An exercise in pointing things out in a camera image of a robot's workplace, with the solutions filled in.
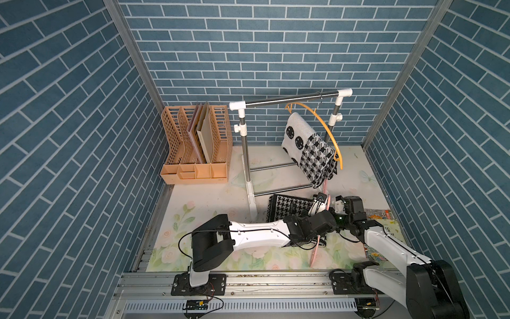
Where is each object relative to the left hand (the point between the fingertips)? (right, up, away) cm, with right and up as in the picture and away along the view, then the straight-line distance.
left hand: (329, 221), depth 77 cm
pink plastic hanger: (+2, +14, +11) cm, 18 cm away
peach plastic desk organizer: (-68, +21, +23) cm, 75 cm away
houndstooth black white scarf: (-18, +2, +17) cm, 24 cm away
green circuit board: (-51, -29, -5) cm, 59 cm away
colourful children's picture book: (+32, -3, +14) cm, 35 cm away
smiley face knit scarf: (-5, +24, +3) cm, 25 cm away
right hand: (-3, -1, +9) cm, 10 cm away
